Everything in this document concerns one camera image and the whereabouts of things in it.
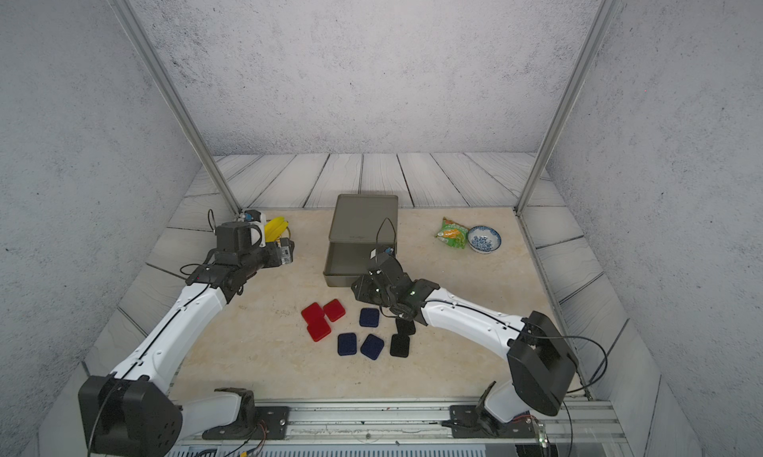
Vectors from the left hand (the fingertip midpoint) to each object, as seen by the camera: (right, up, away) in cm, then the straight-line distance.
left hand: (283, 243), depth 82 cm
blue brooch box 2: (+17, -28, +2) cm, 33 cm away
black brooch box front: (+32, -29, +4) cm, 43 cm away
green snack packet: (+52, +2, +25) cm, 57 cm away
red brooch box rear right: (+12, -21, +10) cm, 26 cm away
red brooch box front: (+8, -26, +7) cm, 28 cm away
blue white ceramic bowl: (+63, 0, +28) cm, 69 cm away
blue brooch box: (+23, -23, +9) cm, 34 cm away
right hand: (+19, -12, -4) cm, 23 cm away
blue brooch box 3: (+24, -30, +3) cm, 38 cm away
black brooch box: (+34, -24, +4) cm, 42 cm away
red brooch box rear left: (+5, -22, +10) cm, 24 cm away
